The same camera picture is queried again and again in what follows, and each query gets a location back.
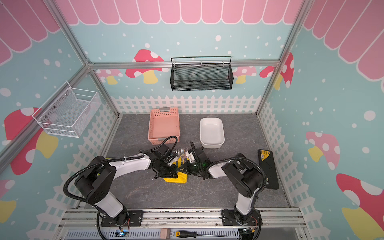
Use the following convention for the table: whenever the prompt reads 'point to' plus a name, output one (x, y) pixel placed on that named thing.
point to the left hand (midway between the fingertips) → (176, 179)
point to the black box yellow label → (266, 160)
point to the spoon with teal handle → (180, 152)
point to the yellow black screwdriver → (193, 234)
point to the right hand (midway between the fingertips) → (176, 169)
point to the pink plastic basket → (163, 122)
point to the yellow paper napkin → (182, 177)
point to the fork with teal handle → (183, 151)
